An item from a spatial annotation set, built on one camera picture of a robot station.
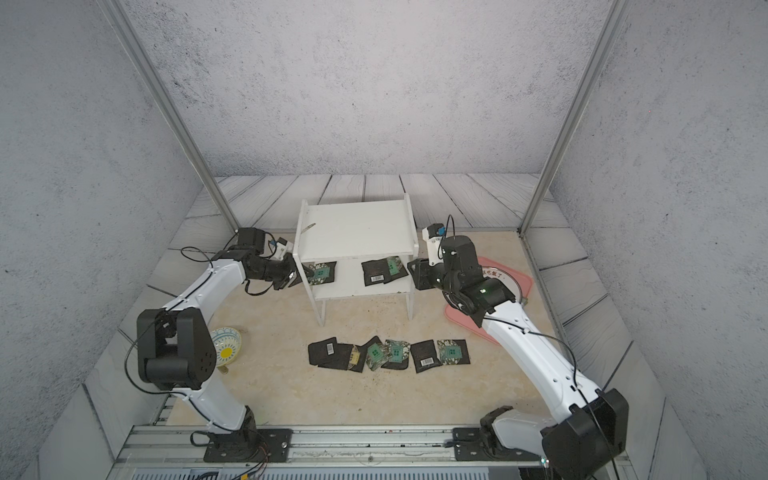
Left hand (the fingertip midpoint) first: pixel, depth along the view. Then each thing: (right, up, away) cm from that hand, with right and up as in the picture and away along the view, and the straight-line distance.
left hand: (316, 272), depth 88 cm
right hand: (+28, +3, -13) cm, 31 cm away
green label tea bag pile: (+18, -24, +1) cm, 30 cm away
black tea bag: (+23, +1, +1) cm, 23 cm away
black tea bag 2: (+2, -23, +1) cm, 23 cm away
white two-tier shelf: (+15, +11, -12) cm, 22 cm away
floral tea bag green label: (+40, -23, +1) cm, 46 cm away
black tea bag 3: (+8, -23, +1) cm, 25 cm away
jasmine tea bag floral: (+24, -24, +1) cm, 34 cm away
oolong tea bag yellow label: (+12, -24, -1) cm, 27 cm away
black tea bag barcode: (+32, -24, 0) cm, 40 cm away
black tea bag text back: (+17, 0, +1) cm, 17 cm away
